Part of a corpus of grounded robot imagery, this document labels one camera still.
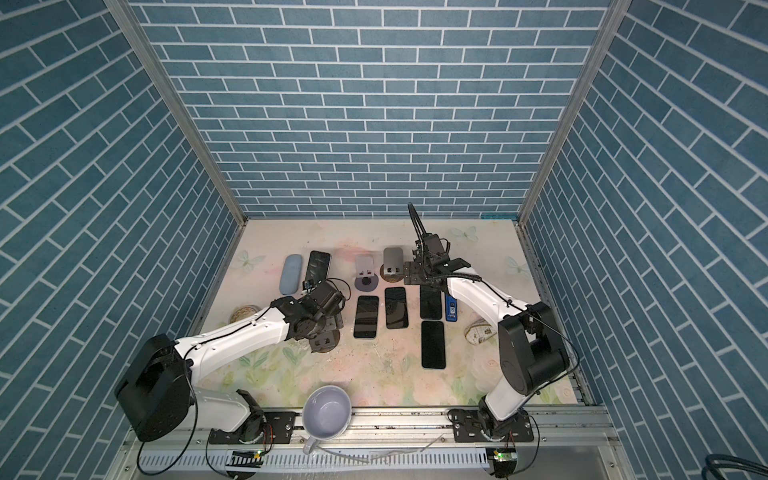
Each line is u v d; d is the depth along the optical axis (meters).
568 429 0.76
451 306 0.92
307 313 0.62
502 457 0.74
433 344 0.87
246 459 0.72
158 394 0.41
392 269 1.00
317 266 0.92
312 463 0.77
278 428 0.74
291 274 1.02
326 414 0.75
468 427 0.74
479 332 0.87
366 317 0.94
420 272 0.68
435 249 0.70
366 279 1.01
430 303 0.98
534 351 0.46
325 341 0.85
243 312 0.94
